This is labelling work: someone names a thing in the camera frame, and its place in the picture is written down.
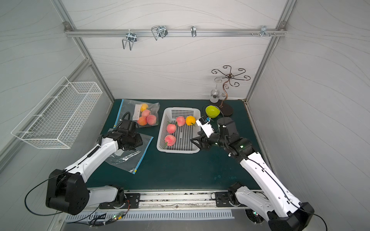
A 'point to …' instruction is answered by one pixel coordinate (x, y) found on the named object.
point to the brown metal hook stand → (226, 109)
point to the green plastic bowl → (212, 111)
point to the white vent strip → (186, 214)
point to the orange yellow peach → (143, 107)
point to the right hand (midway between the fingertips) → (196, 135)
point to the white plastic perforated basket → (177, 126)
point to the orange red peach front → (142, 120)
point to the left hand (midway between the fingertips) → (140, 142)
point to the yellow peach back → (190, 120)
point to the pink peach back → (180, 121)
